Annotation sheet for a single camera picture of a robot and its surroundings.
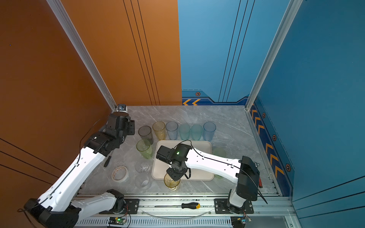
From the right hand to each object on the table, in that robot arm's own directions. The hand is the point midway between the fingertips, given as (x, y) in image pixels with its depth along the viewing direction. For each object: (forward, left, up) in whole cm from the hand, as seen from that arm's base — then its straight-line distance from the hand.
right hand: (175, 176), depth 72 cm
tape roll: (+4, +38, -10) cm, 39 cm away
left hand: (+22, +24, +18) cm, 37 cm away
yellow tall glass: (+29, +12, +2) cm, 32 cm away
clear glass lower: (0, +19, -6) cm, 20 cm away
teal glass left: (+33, -4, -5) cm, 33 cm away
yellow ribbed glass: (-1, +3, -12) cm, 13 cm away
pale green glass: (+20, -27, -11) cm, 36 cm away
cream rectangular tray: (+8, +12, -11) cm, 18 cm away
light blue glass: (+29, +4, +2) cm, 30 cm away
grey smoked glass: (+27, +21, +1) cm, 34 cm away
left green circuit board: (-18, +30, -13) cm, 37 cm away
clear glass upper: (+9, +21, -10) cm, 25 cm away
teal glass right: (+31, -12, -4) cm, 33 cm away
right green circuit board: (-18, -32, -14) cm, 39 cm away
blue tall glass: (+32, -21, -2) cm, 38 cm away
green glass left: (+20, +21, -5) cm, 30 cm away
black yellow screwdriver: (-11, -10, -11) cm, 19 cm away
